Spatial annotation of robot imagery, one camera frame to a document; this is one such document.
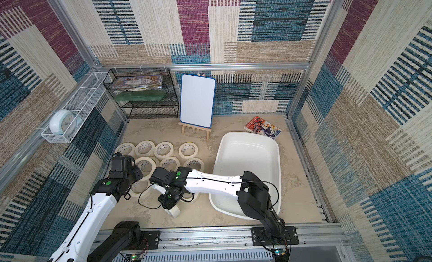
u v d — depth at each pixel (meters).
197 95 0.99
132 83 0.85
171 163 0.97
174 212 0.73
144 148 1.04
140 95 0.95
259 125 1.13
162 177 0.58
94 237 0.46
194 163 0.97
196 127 1.05
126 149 1.03
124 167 0.61
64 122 0.65
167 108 1.19
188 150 1.04
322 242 0.73
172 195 0.63
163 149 1.04
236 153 1.00
